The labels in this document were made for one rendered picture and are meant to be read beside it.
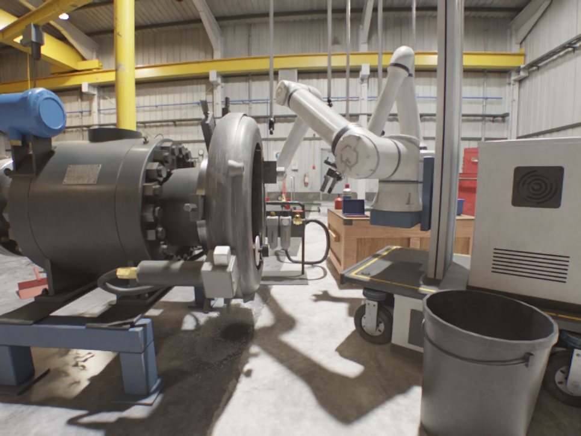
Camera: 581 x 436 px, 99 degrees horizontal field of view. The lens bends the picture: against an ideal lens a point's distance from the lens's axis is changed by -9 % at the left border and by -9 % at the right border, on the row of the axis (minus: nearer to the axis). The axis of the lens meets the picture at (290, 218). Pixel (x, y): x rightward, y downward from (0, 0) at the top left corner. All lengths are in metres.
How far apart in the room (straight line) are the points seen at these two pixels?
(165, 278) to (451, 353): 0.77
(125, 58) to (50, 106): 3.84
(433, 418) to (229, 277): 0.68
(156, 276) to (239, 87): 12.34
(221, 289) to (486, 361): 0.67
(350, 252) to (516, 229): 1.08
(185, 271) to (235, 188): 0.28
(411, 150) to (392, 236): 0.96
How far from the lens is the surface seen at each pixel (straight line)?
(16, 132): 1.33
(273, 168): 1.16
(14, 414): 1.29
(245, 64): 12.54
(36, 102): 1.26
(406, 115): 1.78
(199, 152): 8.44
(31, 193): 1.27
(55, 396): 1.30
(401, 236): 1.98
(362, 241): 1.92
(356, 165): 0.95
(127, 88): 4.95
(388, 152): 1.00
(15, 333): 1.29
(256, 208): 1.11
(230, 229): 0.83
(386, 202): 1.08
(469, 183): 4.73
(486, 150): 1.09
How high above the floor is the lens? 0.70
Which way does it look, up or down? 7 degrees down
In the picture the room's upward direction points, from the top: straight up
